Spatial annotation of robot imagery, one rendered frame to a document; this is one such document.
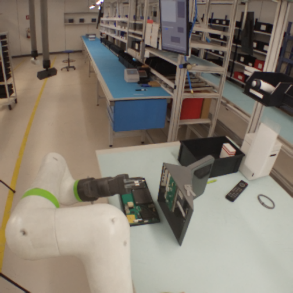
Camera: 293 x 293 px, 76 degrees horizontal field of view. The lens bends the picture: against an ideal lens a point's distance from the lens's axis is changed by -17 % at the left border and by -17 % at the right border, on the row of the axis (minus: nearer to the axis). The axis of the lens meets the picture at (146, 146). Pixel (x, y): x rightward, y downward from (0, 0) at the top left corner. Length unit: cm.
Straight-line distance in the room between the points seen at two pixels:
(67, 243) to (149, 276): 36
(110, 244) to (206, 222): 54
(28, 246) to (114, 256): 18
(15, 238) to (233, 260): 70
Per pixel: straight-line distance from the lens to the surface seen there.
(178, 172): 79
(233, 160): 116
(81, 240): 46
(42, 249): 48
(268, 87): 94
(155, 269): 77
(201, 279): 78
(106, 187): 81
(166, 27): 192
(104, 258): 47
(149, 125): 242
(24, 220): 49
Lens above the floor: 169
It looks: 32 degrees down
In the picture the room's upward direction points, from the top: 5 degrees clockwise
